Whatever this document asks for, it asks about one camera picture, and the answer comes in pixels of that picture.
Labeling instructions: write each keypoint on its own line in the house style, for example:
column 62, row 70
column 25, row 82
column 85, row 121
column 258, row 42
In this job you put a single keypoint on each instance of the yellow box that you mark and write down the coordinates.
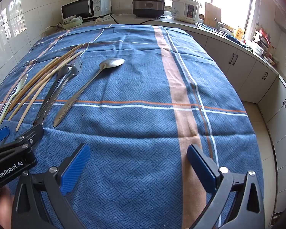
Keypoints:
column 240, row 33

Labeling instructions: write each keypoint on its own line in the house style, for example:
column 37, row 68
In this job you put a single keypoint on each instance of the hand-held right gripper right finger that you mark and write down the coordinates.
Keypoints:
column 201, row 169

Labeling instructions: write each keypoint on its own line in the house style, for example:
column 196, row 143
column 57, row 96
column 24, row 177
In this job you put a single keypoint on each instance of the person's left hand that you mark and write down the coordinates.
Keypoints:
column 2, row 200

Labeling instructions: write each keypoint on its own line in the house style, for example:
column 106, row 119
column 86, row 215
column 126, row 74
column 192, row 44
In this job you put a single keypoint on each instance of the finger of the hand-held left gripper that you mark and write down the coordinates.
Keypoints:
column 0, row 134
column 31, row 136

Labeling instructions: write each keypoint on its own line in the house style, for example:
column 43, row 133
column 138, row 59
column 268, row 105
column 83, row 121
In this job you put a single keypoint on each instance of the metal faucet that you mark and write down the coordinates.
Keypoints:
column 218, row 25

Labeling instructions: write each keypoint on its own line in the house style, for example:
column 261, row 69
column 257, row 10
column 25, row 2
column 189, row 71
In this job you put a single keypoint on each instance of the pale green dish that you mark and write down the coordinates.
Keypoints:
column 72, row 22

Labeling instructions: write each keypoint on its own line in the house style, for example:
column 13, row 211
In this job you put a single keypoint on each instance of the dark rice cooker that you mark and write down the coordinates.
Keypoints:
column 147, row 7

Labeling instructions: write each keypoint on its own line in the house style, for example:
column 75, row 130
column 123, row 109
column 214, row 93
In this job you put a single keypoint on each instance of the large metal spoon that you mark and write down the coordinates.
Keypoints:
column 112, row 63

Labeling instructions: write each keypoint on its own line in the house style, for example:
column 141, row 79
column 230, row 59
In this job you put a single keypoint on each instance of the wooden cutting board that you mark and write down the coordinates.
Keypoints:
column 212, row 13

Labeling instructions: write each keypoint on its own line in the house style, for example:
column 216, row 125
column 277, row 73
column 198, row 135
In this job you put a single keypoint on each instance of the white power strip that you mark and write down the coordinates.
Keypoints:
column 102, row 18

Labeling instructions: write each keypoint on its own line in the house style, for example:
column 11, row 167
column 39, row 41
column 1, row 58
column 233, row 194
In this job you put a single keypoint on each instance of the kitchen window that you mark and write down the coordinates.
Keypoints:
column 233, row 0

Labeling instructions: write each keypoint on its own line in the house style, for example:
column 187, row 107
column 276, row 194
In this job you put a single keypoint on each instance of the metal fork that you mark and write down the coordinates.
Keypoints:
column 78, row 65

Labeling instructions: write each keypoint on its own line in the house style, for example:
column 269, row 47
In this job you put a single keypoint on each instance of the white pressure cooker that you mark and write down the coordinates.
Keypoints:
column 184, row 9

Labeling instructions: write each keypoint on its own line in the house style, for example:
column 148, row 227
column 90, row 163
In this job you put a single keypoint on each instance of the blue plaid tablecloth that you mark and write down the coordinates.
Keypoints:
column 133, row 124

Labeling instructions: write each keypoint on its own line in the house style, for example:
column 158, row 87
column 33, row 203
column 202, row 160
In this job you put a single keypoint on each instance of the blue dish cloth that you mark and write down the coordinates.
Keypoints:
column 234, row 39

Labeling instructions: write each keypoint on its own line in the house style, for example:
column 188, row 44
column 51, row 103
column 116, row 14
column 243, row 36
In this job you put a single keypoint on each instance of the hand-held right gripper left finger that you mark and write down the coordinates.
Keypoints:
column 76, row 169

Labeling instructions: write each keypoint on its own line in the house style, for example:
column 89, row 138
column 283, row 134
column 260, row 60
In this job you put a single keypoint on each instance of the small metal spoon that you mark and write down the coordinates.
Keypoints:
column 65, row 71

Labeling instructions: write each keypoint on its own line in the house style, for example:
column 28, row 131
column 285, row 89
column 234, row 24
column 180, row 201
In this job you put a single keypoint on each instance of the white microwave oven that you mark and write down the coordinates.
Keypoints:
column 81, row 8

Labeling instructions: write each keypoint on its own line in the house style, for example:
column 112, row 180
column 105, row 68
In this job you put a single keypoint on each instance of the pale plastic spoon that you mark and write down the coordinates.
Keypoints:
column 22, row 81

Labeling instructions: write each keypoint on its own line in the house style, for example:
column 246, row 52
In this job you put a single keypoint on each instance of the stack of white plates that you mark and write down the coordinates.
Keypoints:
column 258, row 50

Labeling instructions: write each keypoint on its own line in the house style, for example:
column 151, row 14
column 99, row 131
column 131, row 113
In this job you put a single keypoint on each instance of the metal chopsticks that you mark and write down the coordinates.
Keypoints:
column 26, row 100

